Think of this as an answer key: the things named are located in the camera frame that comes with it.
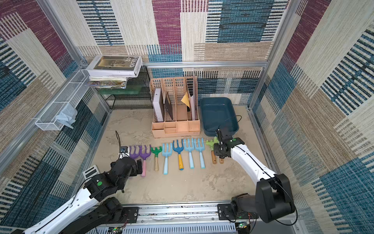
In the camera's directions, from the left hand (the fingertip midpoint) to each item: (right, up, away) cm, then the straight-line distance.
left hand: (133, 161), depth 78 cm
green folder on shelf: (-8, +40, +14) cm, 43 cm away
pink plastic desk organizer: (+18, +33, +43) cm, 57 cm away
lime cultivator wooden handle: (+47, -1, +3) cm, 47 cm away
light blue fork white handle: (+37, +3, +19) cm, 42 cm away
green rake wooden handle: (+8, +2, +18) cm, 20 cm away
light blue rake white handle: (+30, +2, +19) cm, 36 cm away
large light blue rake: (+15, 0, +17) cm, 22 cm away
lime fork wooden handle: (+44, +5, +21) cm, 50 cm away
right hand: (+48, +5, +9) cm, 49 cm away
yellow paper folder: (+27, +34, +12) cm, 45 cm away
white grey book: (+9, +32, +19) cm, 38 cm away
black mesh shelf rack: (-15, +37, +41) cm, 58 cm away
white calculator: (-28, -9, +9) cm, 31 cm away
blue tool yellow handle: (+23, +2, +19) cm, 30 cm away
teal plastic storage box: (+53, +27, +39) cm, 71 cm away
